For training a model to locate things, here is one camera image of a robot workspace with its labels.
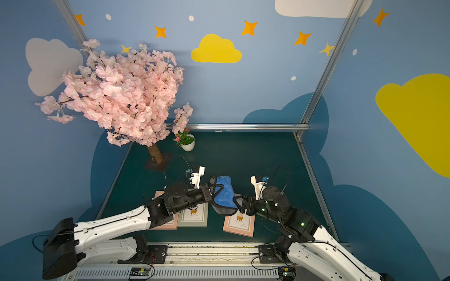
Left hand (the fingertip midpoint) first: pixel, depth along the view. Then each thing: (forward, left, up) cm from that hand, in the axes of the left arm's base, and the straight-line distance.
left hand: (224, 185), depth 68 cm
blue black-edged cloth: (-7, 0, -2) cm, 7 cm away
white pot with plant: (+38, +25, -16) cm, 48 cm away
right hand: (-3, -7, -4) cm, 8 cm away
